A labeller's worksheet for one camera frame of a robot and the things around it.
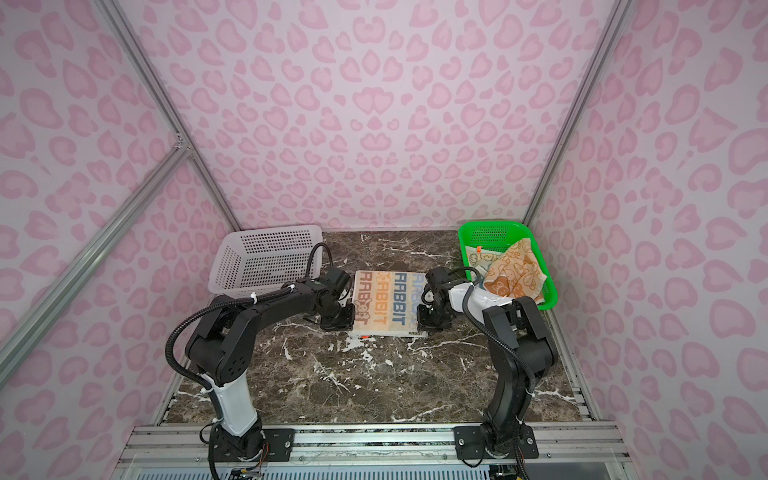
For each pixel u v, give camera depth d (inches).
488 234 43.1
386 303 38.7
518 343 19.1
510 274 39.8
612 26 27.9
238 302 21.4
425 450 28.9
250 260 43.3
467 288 24.8
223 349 19.3
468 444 28.9
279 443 28.7
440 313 31.3
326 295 28.3
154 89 31.6
